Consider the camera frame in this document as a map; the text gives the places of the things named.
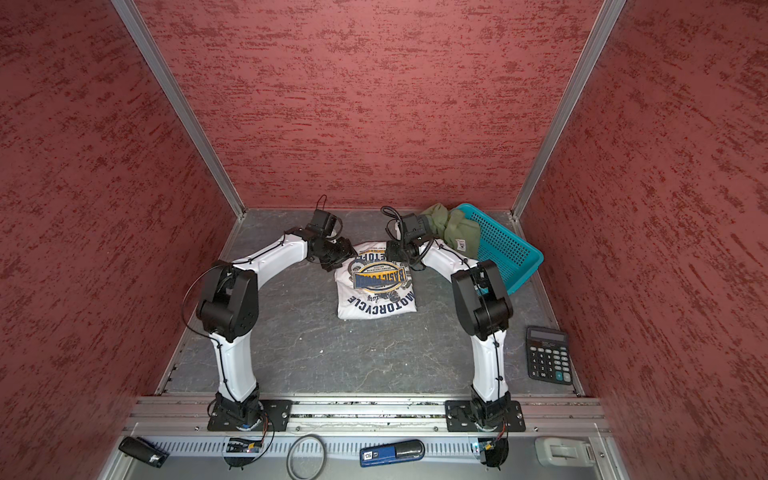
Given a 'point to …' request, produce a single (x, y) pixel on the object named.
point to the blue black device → (392, 453)
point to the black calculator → (548, 355)
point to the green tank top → (454, 228)
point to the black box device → (143, 450)
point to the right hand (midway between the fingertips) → (392, 257)
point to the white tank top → (372, 286)
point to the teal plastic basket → (514, 256)
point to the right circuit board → (493, 451)
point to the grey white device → (564, 452)
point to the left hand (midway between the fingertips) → (351, 262)
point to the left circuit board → (241, 452)
